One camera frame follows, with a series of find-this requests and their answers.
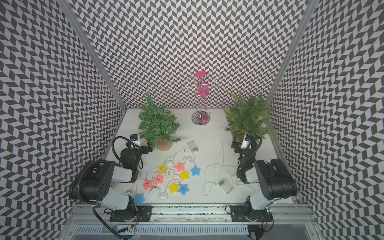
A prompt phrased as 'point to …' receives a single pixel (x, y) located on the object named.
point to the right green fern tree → (247, 116)
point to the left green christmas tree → (158, 126)
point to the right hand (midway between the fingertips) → (242, 138)
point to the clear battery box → (192, 146)
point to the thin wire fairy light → (221, 165)
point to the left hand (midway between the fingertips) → (143, 137)
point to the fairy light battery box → (225, 185)
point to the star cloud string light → (169, 177)
